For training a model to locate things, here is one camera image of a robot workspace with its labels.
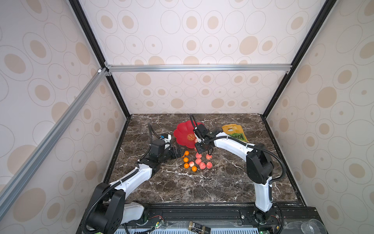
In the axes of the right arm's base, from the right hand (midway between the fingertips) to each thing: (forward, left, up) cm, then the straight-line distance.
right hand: (205, 146), depth 94 cm
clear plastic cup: (-40, -53, -8) cm, 66 cm away
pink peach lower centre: (-12, +2, -3) cm, 12 cm away
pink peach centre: (-9, +4, -4) cm, 10 cm away
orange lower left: (-12, +12, -4) cm, 17 cm away
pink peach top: (-5, +4, -4) cm, 8 cm away
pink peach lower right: (-11, -2, -4) cm, 12 cm away
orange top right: (-3, +12, -3) cm, 13 cm away
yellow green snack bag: (+17, -23, -5) cm, 29 cm away
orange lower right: (-13, +7, -5) cm, 16 cm away
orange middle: (-8, +13, -4) cm, 15 cm away
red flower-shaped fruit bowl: (+14, +15, -6) cm, 22 cm away
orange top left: (-4, +14, -6) cm, 16 cm away
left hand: (-8, +12, +9) cm, 17 cm away
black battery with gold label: (-44, +4, -3) cm, 44 cm away
